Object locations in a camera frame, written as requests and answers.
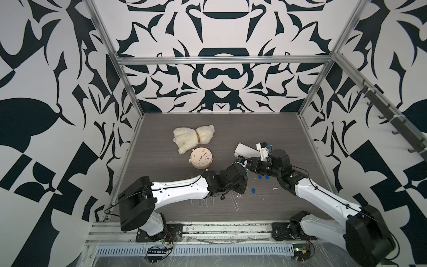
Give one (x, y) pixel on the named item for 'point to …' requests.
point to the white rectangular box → (247, 151)
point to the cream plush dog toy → (186, 138)
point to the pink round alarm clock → (200, 158)
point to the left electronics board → (155, 255)
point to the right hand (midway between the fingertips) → (242, 160)
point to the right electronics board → (301, 251)
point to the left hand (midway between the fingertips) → (246, 178)
